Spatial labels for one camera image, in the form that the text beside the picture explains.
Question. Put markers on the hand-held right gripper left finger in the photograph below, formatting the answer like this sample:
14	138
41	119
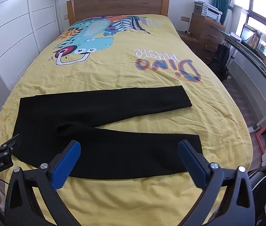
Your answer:
67	164

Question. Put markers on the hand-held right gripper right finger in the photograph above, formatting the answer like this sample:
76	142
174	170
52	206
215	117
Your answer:
191	164

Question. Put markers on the black pants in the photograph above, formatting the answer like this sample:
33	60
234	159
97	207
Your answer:
100	108

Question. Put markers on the yellow printed blanket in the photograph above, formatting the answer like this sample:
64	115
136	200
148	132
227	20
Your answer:
123	75

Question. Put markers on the white radiator cover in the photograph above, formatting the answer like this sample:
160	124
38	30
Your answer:
248	75

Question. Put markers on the black backpack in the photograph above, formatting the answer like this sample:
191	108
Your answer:
220	61

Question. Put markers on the white wardrobe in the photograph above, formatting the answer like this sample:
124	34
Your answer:
17	28

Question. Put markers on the wooden nightstand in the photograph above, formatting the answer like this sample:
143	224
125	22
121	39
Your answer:
191	43

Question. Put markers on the glass desk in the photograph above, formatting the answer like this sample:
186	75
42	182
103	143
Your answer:
253	54

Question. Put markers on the wooden dresser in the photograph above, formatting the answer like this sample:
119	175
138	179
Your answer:
206	33

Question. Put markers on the white printer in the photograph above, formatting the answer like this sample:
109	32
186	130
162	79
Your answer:
211	13

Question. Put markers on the grey storage box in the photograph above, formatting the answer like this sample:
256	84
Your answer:
197	8

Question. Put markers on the wooden headboard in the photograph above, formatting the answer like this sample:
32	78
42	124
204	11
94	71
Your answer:
119	4

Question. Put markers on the window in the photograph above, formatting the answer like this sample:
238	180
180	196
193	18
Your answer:
262	7

